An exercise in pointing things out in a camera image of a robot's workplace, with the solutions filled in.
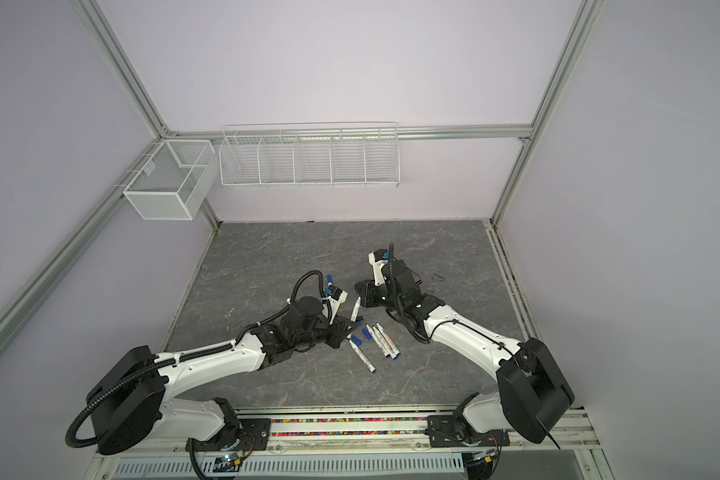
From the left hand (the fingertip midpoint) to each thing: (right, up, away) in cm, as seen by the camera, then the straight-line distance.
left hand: (354, 328), depth 80 cm
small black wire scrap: (+28, +12, +25) cm, 40 cm away
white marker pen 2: (+2, -9, +6) cm, 11 cm away
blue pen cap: (0, -6, +9) cm, 10 cm away
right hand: (0, +11, +2) cm, 11 cm away
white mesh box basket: (-61, +45, +16) cm, 77 cm away
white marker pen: (0, +4, 0) cm, 4 cm away
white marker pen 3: (+6, -6, +9) cm, 12 cm away
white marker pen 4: (+10, -6, +9) cm, 14 cm away
